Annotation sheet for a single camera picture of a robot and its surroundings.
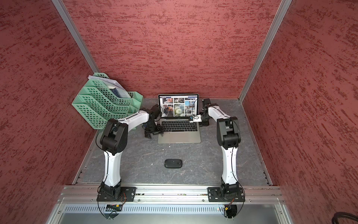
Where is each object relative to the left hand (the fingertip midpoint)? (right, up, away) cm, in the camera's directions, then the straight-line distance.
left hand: (157, 137), depth 96 cm
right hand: (+33, +11, +9) cm, 36 cm away
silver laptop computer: (+13, +19, +8) cm, 24 cm away
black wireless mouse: (+12, -13, -12) cm, 22 cm away
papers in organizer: (-32, +36, +8) cm, 49 cm away
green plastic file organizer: (-39, +23, -4) cm, 45 cm away
